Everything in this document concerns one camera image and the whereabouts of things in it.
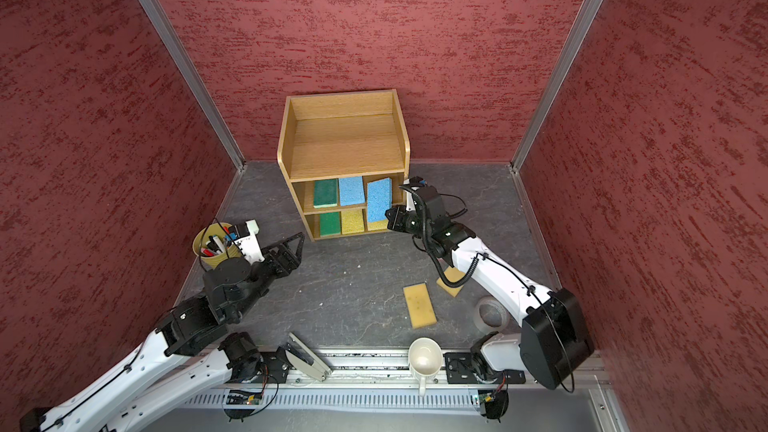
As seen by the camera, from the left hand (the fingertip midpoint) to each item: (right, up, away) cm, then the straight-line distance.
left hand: (297, 245), depth 70 cm
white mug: (+31, -30, +5) cm, 44 cm away
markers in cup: (-30, -3, +16) cm, 34 cm away
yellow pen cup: (-29, +2, +16) cm, 33 cm away
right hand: (+20, +5, +10) cm, 23 cm away
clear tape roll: (+51, -23, +13) cm, 58 cm away
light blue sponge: (+19, +11, +13) cm, 25 cm away
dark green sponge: (+3, +13, +18) cm, 22 cm away
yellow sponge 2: (+9, +2, +30) cm, 32 cm away
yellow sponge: (+18, +1, +28) cm, 33 cm away
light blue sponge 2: (+10, +13, +19) cm, 26 cm away
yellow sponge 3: (+31, -20, +13) cm, 39 cm away
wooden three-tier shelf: (+10, +22, +9) cm, 26 cm away
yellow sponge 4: (+42, -14, +22) cm, 50 cm away
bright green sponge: (+2, +2, +27) cm, 28 cm away
